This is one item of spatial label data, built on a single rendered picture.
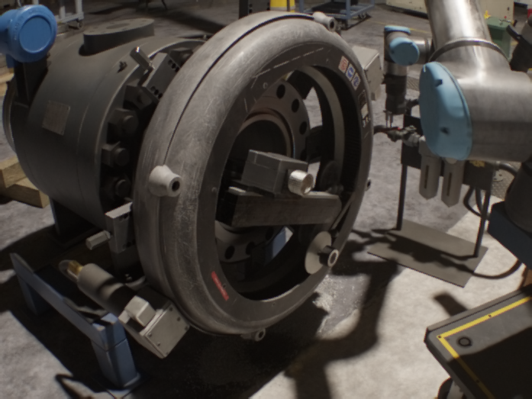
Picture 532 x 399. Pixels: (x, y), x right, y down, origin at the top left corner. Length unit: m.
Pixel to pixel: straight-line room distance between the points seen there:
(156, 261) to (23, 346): 0.92
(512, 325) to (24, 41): 1.46
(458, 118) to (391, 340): 1.04
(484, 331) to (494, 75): 0.67
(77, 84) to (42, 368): 0.88
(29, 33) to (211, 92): 0.70
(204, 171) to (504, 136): 0.51
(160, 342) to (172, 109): 0.45
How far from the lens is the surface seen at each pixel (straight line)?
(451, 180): 1.91
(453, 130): 0.78
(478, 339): 1.27
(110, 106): 1.25
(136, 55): 0.97
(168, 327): 1.08
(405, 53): 1.64
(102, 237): 1.02
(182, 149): 0.94
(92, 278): 1.22
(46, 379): 1.68
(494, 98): 0.80
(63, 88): 1.45
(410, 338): 1.71
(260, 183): 1.03
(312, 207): 1.24
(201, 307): 1.09
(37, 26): 1.50
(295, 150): 1.39
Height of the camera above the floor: 1.16
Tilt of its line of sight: 28 degrees down
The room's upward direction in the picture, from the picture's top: 1 degrees counter-clockwise
